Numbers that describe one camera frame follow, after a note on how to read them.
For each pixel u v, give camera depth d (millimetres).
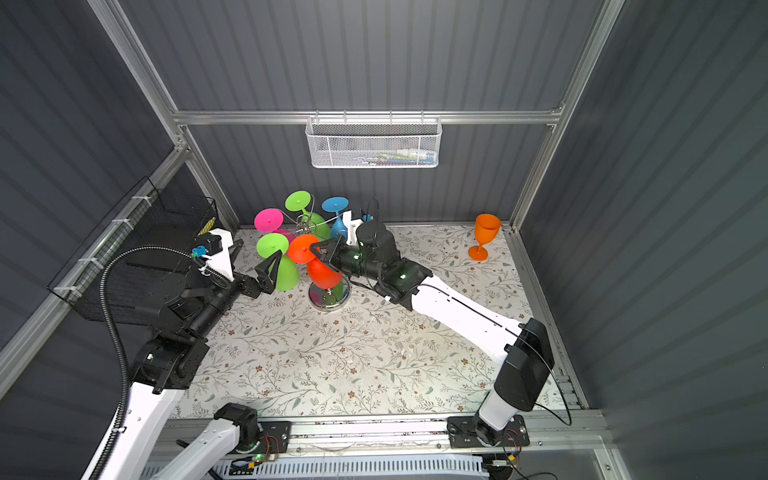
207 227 829
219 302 518
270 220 772
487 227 998
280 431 745
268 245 709
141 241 759
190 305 434
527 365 417
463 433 724
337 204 821
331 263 593
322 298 1058
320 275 746
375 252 523
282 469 771
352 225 641
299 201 826
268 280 558
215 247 492
